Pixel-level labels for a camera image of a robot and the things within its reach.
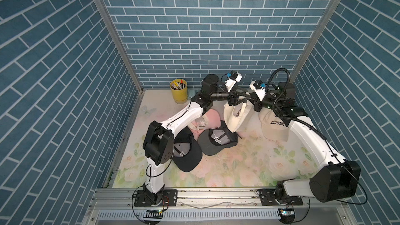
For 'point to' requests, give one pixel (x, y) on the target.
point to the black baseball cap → (187, 152)
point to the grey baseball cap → (212, 141)
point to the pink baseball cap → (210, 119)
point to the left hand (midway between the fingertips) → (251, 97)
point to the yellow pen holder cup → (179, 88)
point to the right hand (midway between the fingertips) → (247, 95)
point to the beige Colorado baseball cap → (273, 127)
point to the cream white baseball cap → (237, 115)
